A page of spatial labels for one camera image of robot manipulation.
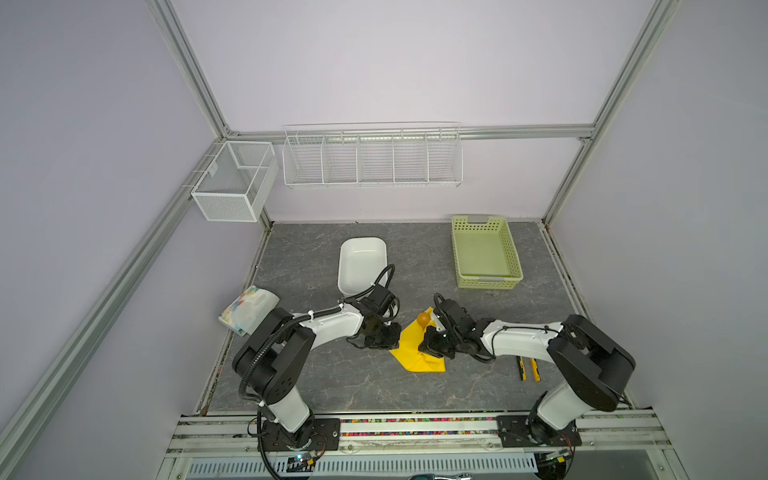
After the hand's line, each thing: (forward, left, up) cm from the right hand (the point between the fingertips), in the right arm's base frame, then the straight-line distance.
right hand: (417, 350), depth 87 cm
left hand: (0, +6, +1) cm, 6 cm away
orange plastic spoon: (+9, -2, +1) cm, 10 cm away
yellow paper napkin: (-1, +2, -2) cm, 3 cm away
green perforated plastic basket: (+36, -26, +1) cm, 44 cm away
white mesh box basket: (+46, +60, +26) cm, 80 cm away
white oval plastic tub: (+34, +19, 0) cm, 39 cm away
